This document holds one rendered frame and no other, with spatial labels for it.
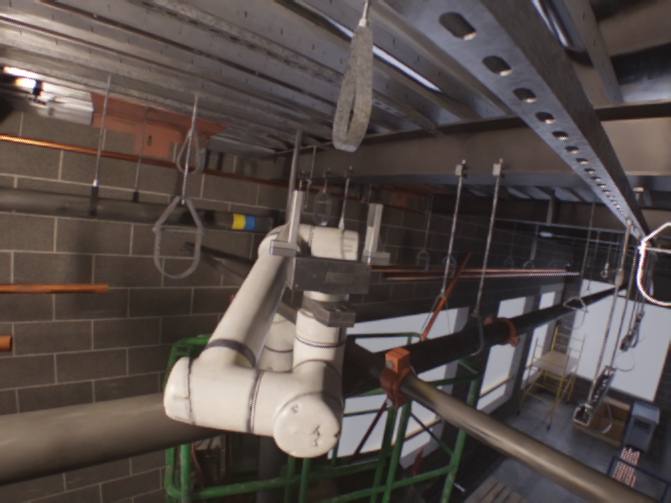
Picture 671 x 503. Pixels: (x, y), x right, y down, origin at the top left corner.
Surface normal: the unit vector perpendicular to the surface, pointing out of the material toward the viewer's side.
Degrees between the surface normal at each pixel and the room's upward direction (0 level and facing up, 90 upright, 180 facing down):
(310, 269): 90
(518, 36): 90
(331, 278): 90
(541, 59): 90
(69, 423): 26
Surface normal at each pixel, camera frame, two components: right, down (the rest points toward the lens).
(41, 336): 0.64, 0.14
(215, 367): 0.15, -0.91
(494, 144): -0.76, -0.05
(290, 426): 0.08, 0.06
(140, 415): 0.47, -0.73
